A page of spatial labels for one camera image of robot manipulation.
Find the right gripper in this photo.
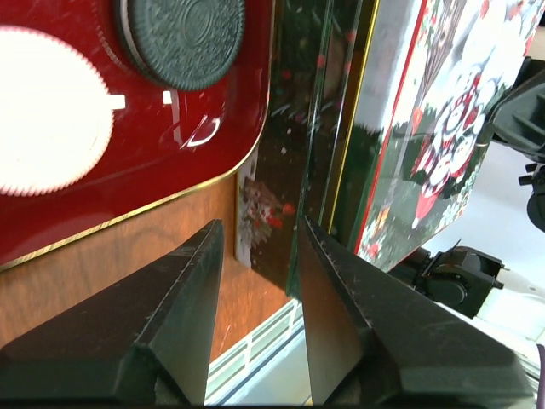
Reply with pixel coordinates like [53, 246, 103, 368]
[491, 57, 544, 164]

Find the black sandwich cookie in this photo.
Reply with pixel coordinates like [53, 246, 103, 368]
[112, 0, 245, 91]

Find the pink cookie lower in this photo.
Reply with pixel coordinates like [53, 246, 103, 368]
[1, 26, 114, 196]

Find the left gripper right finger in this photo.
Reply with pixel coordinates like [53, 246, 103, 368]
[297, 217, 534, 405]

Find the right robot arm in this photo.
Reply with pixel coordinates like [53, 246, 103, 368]
[389, 57, 544, 318]

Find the dark red tray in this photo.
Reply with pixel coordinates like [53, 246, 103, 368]
[1, 1, 274, 269]

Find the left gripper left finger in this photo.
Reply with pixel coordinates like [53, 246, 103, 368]
[1, 220, 224, 405]

